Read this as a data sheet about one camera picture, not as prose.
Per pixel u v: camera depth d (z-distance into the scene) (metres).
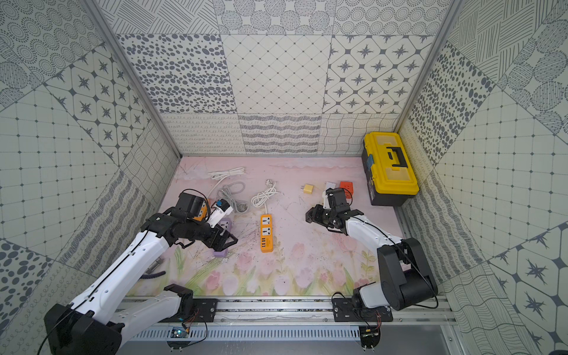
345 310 0.74
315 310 0.76
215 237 0.66
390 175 0.91
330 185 1.07
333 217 0.69
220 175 1.08
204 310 0.73
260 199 1.01
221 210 0.69
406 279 0.43
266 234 0.90
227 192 1.01
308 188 1.06
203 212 0.64
